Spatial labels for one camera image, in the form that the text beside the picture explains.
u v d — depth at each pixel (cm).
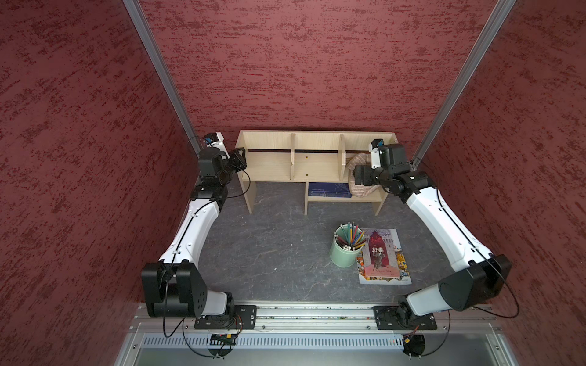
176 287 41
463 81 89
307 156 89
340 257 81
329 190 90
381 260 87
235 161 70
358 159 83
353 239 81
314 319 76
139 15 71
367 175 71
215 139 67
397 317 72
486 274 40
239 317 73
